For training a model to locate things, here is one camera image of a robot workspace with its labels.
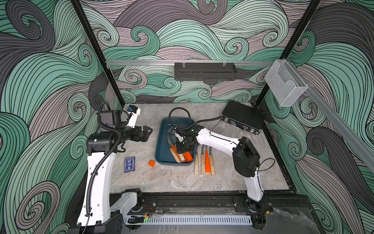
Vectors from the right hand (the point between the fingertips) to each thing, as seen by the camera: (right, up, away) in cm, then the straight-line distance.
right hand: (177, 152), depth 85 cm
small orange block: (-16, -7, 0) cm, 17 cm away
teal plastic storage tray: (-9, -4, +5) cm, 11 cm away
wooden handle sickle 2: (+21, -6, +2) cm, 22 cm away
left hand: (-16, +17, -18) cm, 30 cm away
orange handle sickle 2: (+6, -3, +2) cm, 7 cm away
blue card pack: (-29, -7, 0) cm, 30 cm away
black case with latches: (+53, +21, +22) cm, 61 cm away
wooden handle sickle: (+11, -6, +2) cm, 13 cm away
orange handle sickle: (+18, -8, 0) cm, 20 cm away
